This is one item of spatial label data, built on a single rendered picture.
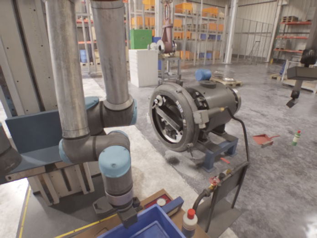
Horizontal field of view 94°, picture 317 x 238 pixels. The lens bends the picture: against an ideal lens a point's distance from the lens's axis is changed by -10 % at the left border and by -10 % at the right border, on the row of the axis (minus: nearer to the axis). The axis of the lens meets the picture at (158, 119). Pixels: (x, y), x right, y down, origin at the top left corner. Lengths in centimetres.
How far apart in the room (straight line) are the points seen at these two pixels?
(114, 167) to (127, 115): 44
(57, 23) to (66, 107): 25
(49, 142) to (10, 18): 65
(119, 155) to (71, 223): 90
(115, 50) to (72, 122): 30
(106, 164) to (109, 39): 43
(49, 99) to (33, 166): 37
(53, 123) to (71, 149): 47
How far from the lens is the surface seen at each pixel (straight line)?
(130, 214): 60
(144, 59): 546
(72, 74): 56
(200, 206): 170
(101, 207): 59
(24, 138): 111
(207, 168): 206
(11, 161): 104
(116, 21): 64
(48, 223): 139
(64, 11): 60
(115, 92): 77
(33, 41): 106
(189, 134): 153
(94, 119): 87
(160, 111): 175
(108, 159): 48
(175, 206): 96
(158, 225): 84
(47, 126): 106
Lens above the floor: 135
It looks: 25 degrees down
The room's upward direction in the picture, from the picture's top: straight up
